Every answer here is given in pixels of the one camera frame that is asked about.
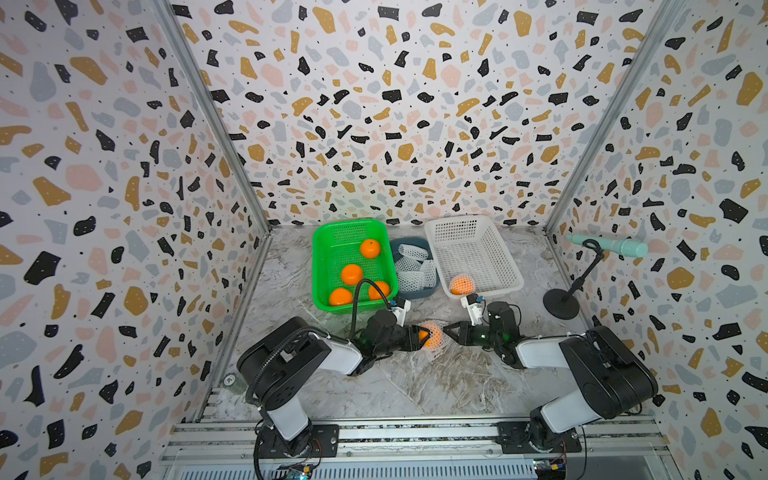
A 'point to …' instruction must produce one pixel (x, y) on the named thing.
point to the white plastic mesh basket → (473, 246)
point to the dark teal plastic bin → (417, 241)
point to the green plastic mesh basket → (346, 253)
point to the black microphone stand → (562, 303)
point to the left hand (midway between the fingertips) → (435, 334)
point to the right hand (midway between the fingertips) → (451, 330)
